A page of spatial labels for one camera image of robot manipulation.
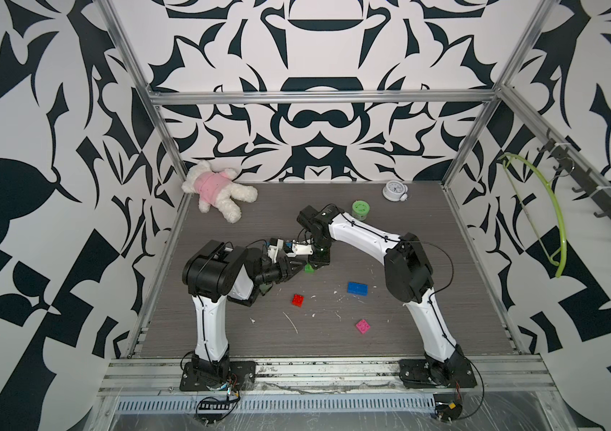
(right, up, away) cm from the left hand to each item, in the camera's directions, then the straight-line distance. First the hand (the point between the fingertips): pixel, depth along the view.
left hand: (303, 262), depth 93 cm
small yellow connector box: (+37, -33, -23) cm, 55 cm away
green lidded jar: (+22, +18, +12) cm, 31 cm away
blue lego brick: (+18, -8, -4) cm, 20 cm away
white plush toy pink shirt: (-34, +26, +12) cm, 44 cm away
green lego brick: (+2, -2, -2) cm, 3 cm away
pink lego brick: (+18, -17, -12) cm, 27 cm away
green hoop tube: (+63, +4, -26) cm, 69 cm away
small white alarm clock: (+39, +26, +22) cm, 51 cm away
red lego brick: (-2, -11, -6) cm, 13 cm away
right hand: (+4, +2, +1) cm, 5 cm away
